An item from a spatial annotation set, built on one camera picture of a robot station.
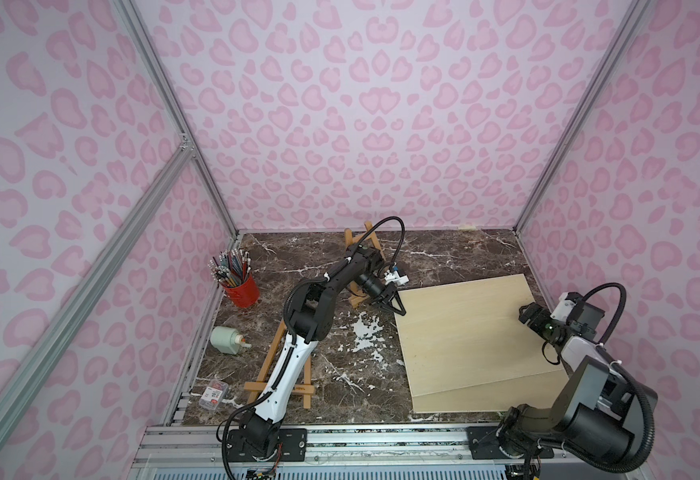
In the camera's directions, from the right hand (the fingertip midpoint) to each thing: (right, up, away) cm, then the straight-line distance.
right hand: (534, 314), depth 89 cm
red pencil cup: (-88, +5, +6) cm, 88 cm away
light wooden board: (-18, -7, +3) cm, 19 cm away
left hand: (-39, -1, +2) cm, 39 cm away
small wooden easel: (-52, +5, +1) cm, 53 cm away
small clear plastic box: (-91, -20, -9) cm, 93 cm away
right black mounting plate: (-22, -29, -17) cm, 40 cm away
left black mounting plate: (-69, -30, -15) cm, 76 cm away
